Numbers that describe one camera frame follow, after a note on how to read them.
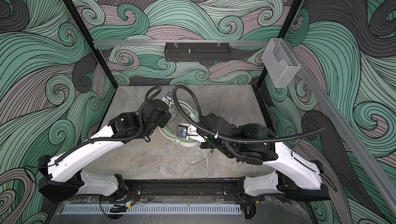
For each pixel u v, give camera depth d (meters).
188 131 0.42
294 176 0.37
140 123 0.45
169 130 0.67
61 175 0.38
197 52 0.91
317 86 0.65
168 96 0.56
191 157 0.85
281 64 0.73
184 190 0.74
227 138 0.31
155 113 0.47
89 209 0.73
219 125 0.33
